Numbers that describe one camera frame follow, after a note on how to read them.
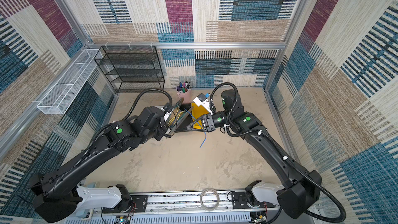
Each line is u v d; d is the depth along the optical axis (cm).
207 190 76
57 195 38
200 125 60
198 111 62
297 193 37
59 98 71
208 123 54
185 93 104
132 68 109
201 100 59
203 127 57
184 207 73
